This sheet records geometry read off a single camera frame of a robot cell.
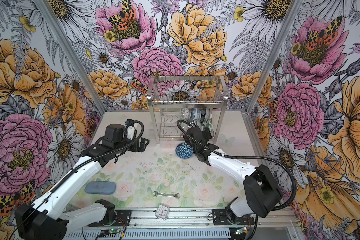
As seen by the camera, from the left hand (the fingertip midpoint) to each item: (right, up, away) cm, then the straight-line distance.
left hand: (140, 144), depth 79 cm
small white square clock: (+12, -32, -4) cm, 35 cm away
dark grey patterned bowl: (+38, +18, +26) cm, 49 cm away
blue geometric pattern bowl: (+23, -7, +18) cm, 30 cm away
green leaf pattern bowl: (+39, +11, +18) cm, 44 cm away
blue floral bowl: (+31, +18, +26) cm, 44 cm away
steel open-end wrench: (+19, -28, +2) cm, 34 cm away
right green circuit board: (+49, -39, -7) cm, 64 cm away
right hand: (+31, +5, +8) cm, 32 cm away
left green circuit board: (-10, -39, -7) cm, 41 cm away
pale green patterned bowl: (+24, +18, +26) cm, 40 cm away
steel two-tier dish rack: (+10, +33, +36) cm, 50 cm away
